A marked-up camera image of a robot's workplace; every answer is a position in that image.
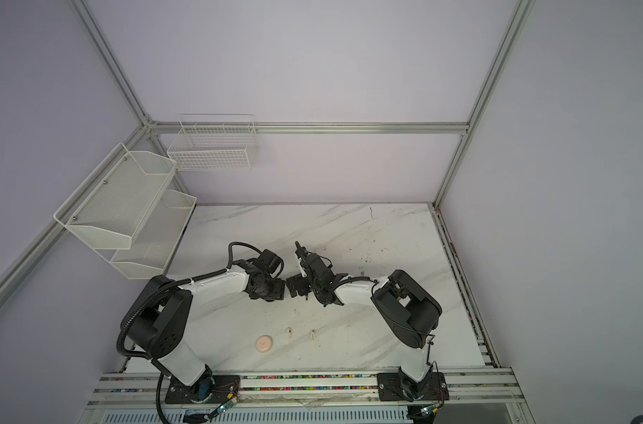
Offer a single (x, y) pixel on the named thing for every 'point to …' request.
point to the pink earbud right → (312, 335)
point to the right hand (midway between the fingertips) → (292, 281)
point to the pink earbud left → (288, 329)
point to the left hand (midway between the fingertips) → (274, 296)
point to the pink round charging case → (263, 344)
